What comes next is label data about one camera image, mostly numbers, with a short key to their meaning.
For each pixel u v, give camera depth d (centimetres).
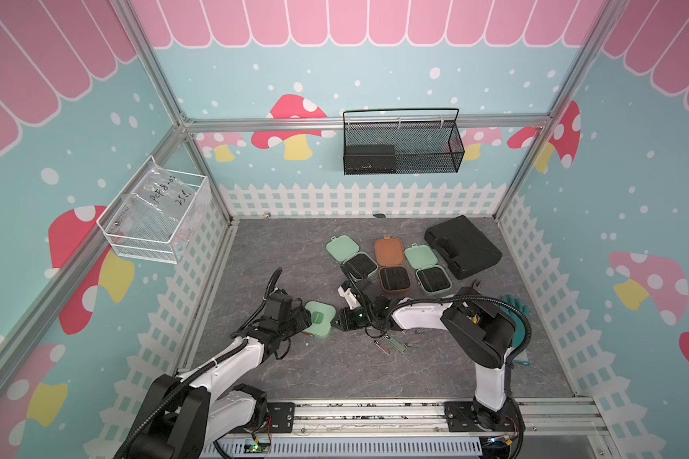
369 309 73
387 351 85
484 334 50
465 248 105
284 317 70
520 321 47
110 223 62
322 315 90
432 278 101
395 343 87
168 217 72
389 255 106
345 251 109
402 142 94
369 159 85
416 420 76
